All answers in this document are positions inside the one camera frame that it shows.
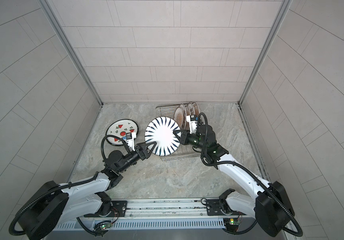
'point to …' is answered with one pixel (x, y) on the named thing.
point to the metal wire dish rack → (184, 151)
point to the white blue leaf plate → (161, 130)
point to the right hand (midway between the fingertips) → (173, 134)
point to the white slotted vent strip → (90, 224)
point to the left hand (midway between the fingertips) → (157, 144)
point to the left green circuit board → (106, 226)
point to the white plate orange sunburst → (178, 116)
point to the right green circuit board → (232, 222)
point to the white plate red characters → (188, 113)
